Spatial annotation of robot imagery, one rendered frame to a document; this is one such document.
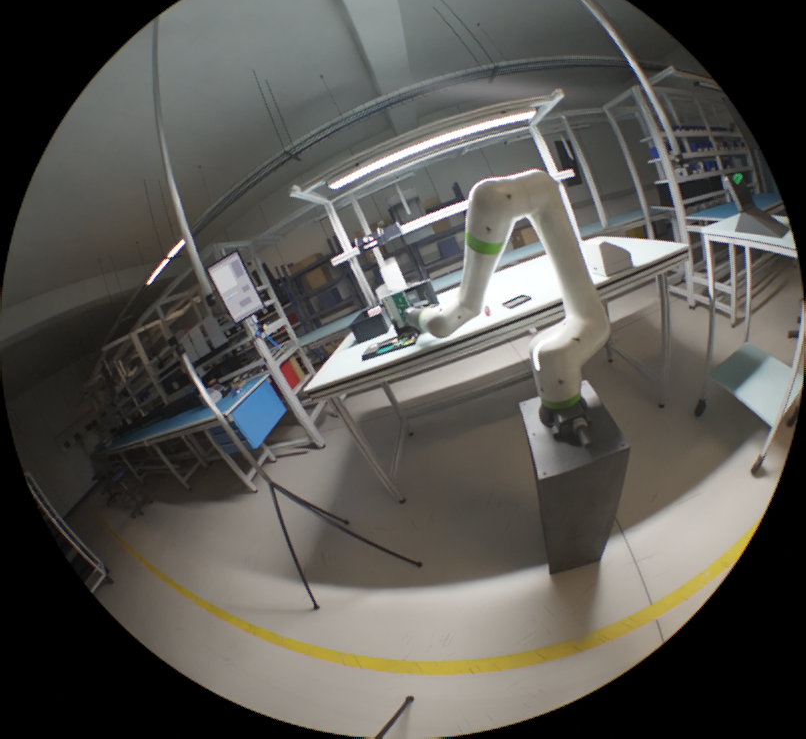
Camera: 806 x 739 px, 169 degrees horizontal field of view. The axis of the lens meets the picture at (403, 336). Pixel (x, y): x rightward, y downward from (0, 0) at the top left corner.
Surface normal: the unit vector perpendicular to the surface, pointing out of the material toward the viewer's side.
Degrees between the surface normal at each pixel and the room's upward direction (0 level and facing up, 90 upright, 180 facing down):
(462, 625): 0
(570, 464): 0
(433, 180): 90
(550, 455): 0
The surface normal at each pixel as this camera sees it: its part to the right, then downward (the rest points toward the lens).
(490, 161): -0.10, 0.33
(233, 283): 0.36, 0.32
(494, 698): -0.40, -0.88
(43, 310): 0.91, -0.34
